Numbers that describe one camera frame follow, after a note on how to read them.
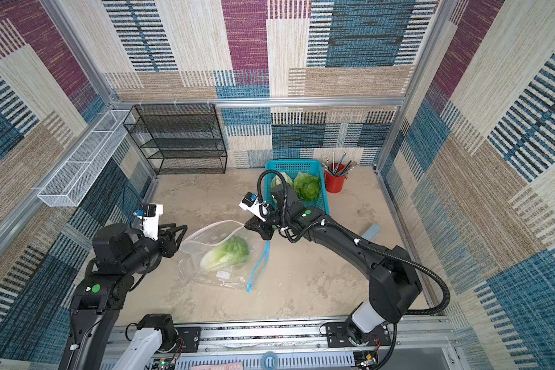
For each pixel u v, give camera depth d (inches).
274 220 26.3
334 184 42.9
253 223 27.5
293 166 44.0
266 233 26.6
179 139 43.4
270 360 27.6
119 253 19.3
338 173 42.5
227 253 32.0
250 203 26.0
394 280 16.8
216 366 27.0
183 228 26.4
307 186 38.3
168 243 23.2
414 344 28.7
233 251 31.8
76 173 29.2
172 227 27.0
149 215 22.3
